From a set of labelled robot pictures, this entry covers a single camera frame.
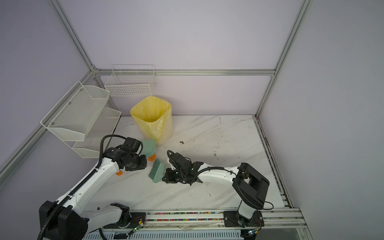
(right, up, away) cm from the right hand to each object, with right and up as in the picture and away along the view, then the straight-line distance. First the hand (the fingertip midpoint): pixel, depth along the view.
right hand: (160, 180), depth 76 cm
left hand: (-11, +7, +3) cm, 13 cm away
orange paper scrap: (-10, +8, +16) cm, 21 cm away
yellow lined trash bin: (-13, +35, +31) cm, 49 cm away
